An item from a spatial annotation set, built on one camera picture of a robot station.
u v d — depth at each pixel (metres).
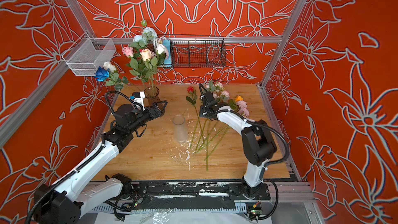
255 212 0.68
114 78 0.68
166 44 0.88
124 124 0.56
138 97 0.67
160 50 0.76
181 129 0.82
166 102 0.70
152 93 0.90
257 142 0.48
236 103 1.03
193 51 0.97
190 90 1.12
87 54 0.91
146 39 0.81
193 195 0.73
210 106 0.71
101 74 0.64
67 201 0.39
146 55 0.70
